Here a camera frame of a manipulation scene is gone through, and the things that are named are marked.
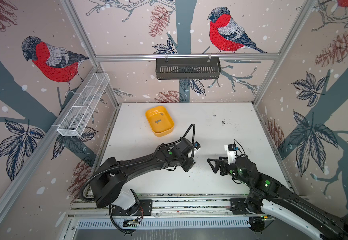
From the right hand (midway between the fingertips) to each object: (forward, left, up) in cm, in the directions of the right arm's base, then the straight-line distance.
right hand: (211, 161), depth 75 cm
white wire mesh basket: (+21, +68, +19) cm, 74 cm away
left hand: (0, +9, -4) cm, 10 cm away
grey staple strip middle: (+36, +34, -12) cm, 52 cm away
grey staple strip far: (+43, +33, -12) cm, 55 cm away
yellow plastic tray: (+30, +29, -12) cm, 44 cm away
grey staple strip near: (+36, +36, -13) cm, 52 cm away
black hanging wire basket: (+62, +13, +15) cm, 65 cm away
